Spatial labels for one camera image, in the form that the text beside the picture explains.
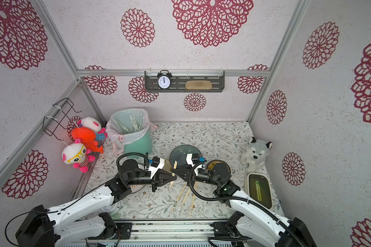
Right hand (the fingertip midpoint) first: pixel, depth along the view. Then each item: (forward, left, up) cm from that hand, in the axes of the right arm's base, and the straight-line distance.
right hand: (173, 169), depth 63 cm
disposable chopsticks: (-3, +1, -8) cm, 9 cm away
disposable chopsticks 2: (0, -2, -30) cm, 30 cm away
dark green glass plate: (+26, +1, -28) cm, 38 cm away
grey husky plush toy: (+16, -41, -16) cm, 47 cm away
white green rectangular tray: (+4, -44, -26) cm, 51 cm away
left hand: (-1, -1, -7) cm, 7 cm away
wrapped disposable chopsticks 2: (-3, -9, -30) cm, 31 cm away
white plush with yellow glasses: (+13, +52, -9) cm, 54 cm away
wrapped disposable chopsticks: (-2, -4, -29) cm, 30 cm away
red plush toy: (+26, +54, -12) cm, 61 cm away
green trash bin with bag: (+36, +33, -16) cm, 51 cm away
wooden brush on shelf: (+51, -11, +6) cm, 53 cm away
